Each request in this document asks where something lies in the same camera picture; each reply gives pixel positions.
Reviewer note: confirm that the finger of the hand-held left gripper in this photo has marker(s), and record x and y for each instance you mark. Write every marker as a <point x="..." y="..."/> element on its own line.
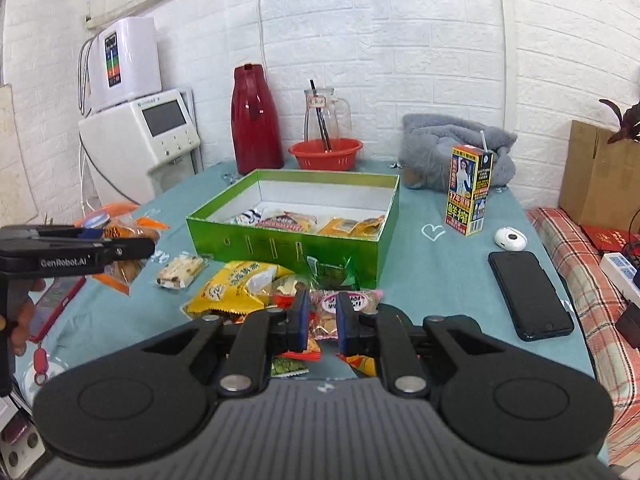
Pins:
<point x="135" y="249"/>
<point x="50" y="232"/>

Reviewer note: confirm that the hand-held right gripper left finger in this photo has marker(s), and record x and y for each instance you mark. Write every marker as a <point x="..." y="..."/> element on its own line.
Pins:
<point x="300" y="320"/>

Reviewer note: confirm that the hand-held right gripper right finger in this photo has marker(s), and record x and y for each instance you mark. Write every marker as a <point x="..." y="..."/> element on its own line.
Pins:
<point x="343" y="322"/>

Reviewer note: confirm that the pink label clear snack packet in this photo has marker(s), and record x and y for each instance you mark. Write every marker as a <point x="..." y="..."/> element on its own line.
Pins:
<point x="324" y="322"/>

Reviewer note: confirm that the orange-edged clear snack packet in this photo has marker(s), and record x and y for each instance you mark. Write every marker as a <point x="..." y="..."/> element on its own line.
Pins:
<point x="127" y="272"/>

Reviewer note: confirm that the pile of snack packets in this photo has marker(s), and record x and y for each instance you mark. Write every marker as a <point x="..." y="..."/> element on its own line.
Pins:
<point x="285" y="287"/>

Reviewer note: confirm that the green pea snack packet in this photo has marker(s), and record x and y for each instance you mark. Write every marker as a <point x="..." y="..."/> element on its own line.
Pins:
<point x="289" y="366"/>

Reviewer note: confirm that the green cardboard box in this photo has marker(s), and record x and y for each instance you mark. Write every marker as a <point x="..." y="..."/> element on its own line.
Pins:
<point x="280" y="250"/>

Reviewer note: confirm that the large yellow snack packet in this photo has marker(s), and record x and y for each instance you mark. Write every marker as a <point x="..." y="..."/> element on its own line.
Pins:
<point x="235" y="285"/>

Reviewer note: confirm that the yellow pastry snack packet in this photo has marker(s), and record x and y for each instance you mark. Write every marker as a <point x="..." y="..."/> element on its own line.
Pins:
<point x="334" y="227"/>
<point x="367" y="227"/>

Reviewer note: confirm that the beige red-label snack packet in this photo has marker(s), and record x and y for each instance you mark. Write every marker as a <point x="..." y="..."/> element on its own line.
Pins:
<point x="287" y="222"/>

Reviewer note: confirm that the blue striped snack packet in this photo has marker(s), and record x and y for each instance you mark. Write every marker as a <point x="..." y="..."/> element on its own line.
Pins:
<point x="248" y="216"/>

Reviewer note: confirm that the person's left hand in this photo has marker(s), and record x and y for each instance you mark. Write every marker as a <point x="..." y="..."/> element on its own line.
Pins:
<point x="22" y="312"/>

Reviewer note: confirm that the orange plastic stool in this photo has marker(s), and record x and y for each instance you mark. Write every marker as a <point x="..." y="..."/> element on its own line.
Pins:
<point x="122" y="206"/>

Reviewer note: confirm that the blue-white round lid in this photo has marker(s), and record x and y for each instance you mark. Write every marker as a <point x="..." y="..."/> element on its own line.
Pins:
<point x="95" y="220"/>

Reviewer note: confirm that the clear biscuit snack packet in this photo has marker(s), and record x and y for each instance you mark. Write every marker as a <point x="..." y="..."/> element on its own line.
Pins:
<point x="180" y="270"/>

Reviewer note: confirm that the red cased phone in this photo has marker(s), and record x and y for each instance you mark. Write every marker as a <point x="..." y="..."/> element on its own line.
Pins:
<point x="57" y="305"/>

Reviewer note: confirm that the teal printed tablecloth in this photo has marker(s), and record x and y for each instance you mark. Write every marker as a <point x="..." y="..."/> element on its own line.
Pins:
<point x="425" y="270"/>

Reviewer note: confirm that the white machine with screen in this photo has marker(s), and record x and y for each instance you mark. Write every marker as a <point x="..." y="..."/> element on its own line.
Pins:
<point x="120" y="150"/>

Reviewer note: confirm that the red key tag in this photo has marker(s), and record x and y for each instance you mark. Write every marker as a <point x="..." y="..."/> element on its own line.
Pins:
<point x="41" y="362"/>

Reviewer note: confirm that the red plastic basin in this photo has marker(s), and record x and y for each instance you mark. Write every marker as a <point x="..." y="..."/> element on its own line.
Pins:
<point x="325" y="160"/>

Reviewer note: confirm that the red thermos jug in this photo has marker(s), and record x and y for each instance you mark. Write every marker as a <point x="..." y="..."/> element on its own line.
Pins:
<point x="257" y="130"/>

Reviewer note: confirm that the yellow juice carton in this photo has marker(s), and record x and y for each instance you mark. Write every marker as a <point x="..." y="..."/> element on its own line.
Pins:
<point x="467" y="195"/>

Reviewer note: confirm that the white round device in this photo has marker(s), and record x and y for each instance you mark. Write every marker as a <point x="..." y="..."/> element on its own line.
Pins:
<point x="510" y="238"/>

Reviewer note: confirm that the white water purifier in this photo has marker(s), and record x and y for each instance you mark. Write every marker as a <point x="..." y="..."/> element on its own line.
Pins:
<point x="135" y="60"/>

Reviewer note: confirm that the black smartphone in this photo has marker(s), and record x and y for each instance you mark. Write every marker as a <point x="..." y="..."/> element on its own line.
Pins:
<point x="530" y="295"/>

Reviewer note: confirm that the grey fluffy cloth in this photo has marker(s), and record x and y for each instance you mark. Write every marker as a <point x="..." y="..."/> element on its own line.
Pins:
<point x="430" y="150"/>

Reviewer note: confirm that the glass pitcher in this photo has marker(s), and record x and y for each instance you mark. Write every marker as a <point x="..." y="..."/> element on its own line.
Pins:
<point x="337" y="120"/>

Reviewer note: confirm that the black straw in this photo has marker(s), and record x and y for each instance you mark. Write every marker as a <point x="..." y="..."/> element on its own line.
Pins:
<point x="320" y="115"/>

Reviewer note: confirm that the plaid blanket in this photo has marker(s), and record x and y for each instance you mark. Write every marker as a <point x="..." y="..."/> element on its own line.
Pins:
<point x="570" y="260"/>

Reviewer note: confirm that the red booklet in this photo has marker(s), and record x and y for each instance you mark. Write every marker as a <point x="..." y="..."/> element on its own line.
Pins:
<point x="607" y="237"/>

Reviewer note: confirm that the white power strip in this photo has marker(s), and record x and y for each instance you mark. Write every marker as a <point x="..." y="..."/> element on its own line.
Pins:
<point x="617" y="267"/>

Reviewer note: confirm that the black charger adapter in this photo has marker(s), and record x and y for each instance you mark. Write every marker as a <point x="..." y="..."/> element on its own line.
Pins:
<point x="630" y="325"/>

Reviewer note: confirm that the brown cardboard box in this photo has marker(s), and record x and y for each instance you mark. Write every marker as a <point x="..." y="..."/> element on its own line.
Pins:
<point x="590" y="175"/>

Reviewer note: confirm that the dark red plant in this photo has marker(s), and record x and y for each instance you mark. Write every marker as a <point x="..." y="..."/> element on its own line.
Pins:
<point x="627" y="120"/>

